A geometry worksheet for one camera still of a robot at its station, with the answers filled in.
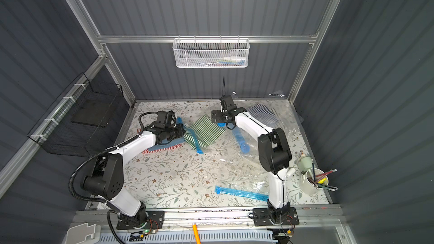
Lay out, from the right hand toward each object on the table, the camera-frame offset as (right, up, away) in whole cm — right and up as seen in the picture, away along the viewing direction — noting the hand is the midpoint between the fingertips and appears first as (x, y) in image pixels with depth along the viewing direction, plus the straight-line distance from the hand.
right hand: (221, 115), depth 96 cm
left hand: (-19, -9, -5) cm, 21 cm away
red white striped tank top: (-24, -17, 0) cm, 30 cm away
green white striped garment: (-11, -11, +6) cm, 17 cm away
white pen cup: (+40, -29, -22) cm, 54 cm away
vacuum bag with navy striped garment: (+42, -1, +19) cm, 46 cm away
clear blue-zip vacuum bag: (+17, -37, -12) cm, 43 cm away
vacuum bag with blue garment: (+15, -16, 0) cm, 22 cm away
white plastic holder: (-52, -45, -33) cm, 76 cm away
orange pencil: (-11, -50, -26) cm, 57 cm away
